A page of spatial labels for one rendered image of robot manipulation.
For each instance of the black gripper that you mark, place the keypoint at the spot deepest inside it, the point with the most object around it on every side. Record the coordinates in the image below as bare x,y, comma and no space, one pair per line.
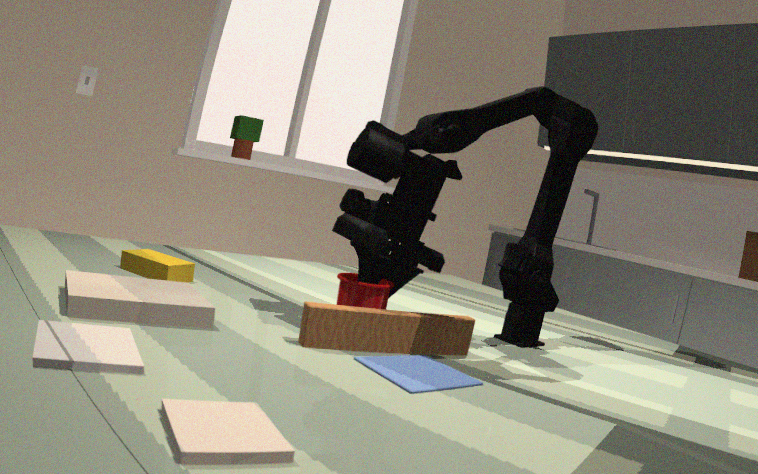
403,222

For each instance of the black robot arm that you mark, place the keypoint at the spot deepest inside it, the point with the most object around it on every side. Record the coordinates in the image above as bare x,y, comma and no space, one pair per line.
526,267

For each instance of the red plastic cup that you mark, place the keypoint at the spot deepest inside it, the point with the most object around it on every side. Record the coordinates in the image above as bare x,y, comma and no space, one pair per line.
358,294

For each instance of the yellow rectangular block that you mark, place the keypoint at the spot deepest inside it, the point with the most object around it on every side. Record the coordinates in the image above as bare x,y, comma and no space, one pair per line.
155,265

